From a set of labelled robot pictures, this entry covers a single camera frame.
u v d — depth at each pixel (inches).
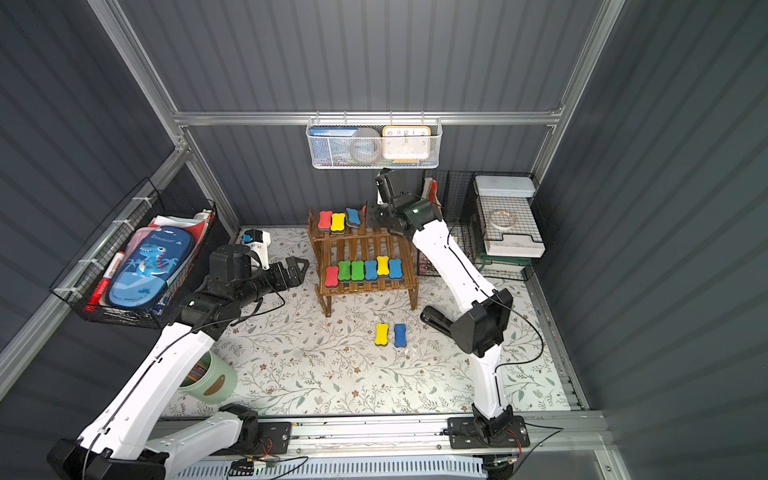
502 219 37.8
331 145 32.9
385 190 24.4
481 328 19.2
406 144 34.9
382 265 35.0
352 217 32.6
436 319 36.2
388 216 23.4
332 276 34.1
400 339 35.6
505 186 40.9
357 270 34.3
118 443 14.7
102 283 25.3
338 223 32.6
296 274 25.4
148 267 25.3
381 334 35.6
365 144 34.7
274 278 25.0
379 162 34.9
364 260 35.2
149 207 30.5
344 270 34.2
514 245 35.8
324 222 32.6
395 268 34.6
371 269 34.2
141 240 27.3
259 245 25.2
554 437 28.0
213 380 28.5
